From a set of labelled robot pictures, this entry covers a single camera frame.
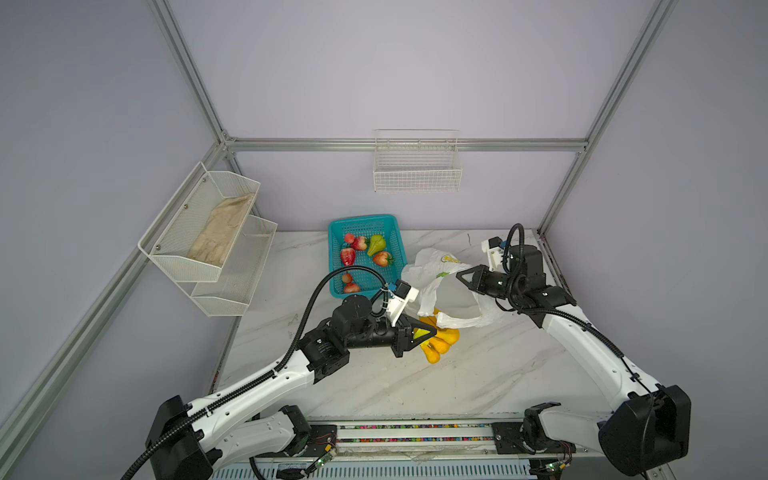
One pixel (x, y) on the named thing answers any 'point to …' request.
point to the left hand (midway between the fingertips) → (432, 333)
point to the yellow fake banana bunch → (439, 344)
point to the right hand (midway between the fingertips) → (455, 274)
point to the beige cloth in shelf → (221, 229)
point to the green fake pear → (377, 243)
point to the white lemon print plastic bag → (448, 298)
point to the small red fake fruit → (349, 286)
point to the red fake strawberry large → (348, 256)
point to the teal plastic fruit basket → (340, 235)
